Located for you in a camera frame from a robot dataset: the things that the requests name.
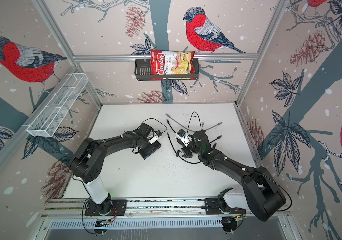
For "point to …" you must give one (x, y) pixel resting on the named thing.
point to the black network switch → (144, 153)
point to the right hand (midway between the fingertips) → (177, 142)
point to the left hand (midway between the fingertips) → (151, 146)
